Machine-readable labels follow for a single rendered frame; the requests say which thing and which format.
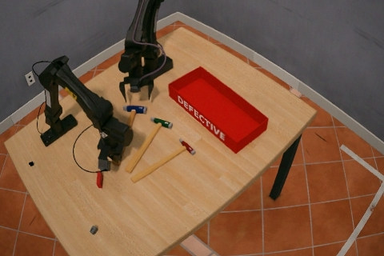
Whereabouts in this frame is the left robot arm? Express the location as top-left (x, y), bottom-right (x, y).
top-left (118, 0), bottom-right (164, 74)

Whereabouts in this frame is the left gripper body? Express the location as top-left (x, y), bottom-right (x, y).
top-left (119, 65), bottom-right (154, 87)

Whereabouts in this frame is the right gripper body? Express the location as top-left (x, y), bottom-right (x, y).
top-left (97, 138), bottom-right (124, 168)

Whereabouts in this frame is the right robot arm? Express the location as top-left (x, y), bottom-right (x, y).
top-left (38, 55), bottom-right (134, 146)

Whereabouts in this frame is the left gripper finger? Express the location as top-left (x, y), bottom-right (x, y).
top-left (119, 86), bottom-right (126, 102)
top-left (148, 85), bottom-right (154, 100)

